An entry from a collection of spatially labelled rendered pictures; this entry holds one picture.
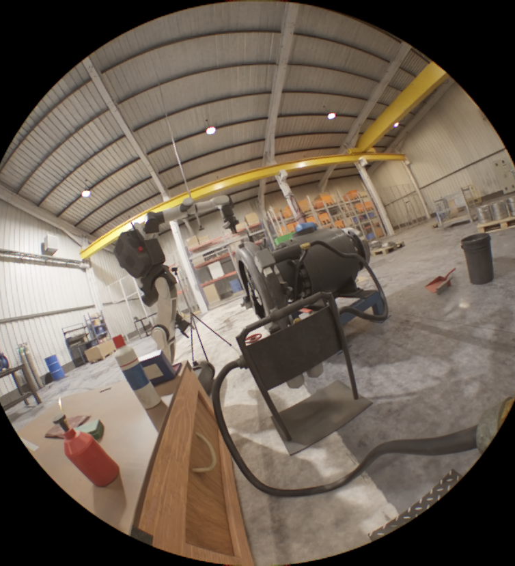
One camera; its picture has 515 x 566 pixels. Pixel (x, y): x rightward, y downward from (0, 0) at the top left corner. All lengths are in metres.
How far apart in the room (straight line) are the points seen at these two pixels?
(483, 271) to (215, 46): 8.46
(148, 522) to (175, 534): 0.07
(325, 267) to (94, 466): 1.47
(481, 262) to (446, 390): 1.18
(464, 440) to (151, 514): 0.43
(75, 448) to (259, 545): 0.57
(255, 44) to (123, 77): 4.53
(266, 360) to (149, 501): 0.55
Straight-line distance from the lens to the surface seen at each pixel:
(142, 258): 1.27
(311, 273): 1.34
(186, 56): 8.10
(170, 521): 0.43
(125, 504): 0.39
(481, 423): 0.26
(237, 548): 0.66
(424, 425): 0.85
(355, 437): 0.85
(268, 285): 1.12
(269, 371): 0.70
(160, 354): 0.69
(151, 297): 1.36
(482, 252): 1.86
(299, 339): 0.69
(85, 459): 0.42
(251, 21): 8.46
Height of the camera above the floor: 0.71
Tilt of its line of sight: 2 degrees down
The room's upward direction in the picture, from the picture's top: 22 degrees counter-clockwise
